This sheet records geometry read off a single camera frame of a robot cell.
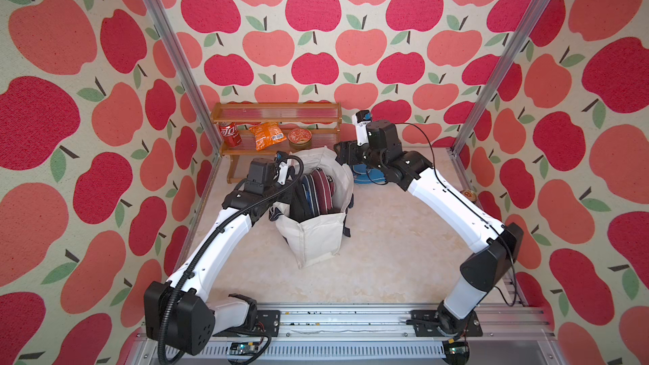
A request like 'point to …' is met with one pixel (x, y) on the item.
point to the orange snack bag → (267, 134)
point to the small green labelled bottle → (470, 194)
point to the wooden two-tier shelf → (324, 120)
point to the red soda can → (230, 134)
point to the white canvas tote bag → (318, 238)
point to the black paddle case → (298, 207)
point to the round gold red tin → (300, 138)
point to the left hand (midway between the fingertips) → (295, 187)
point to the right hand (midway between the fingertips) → (347, 148)
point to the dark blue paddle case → (308, 196)
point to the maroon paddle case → (325, 189)
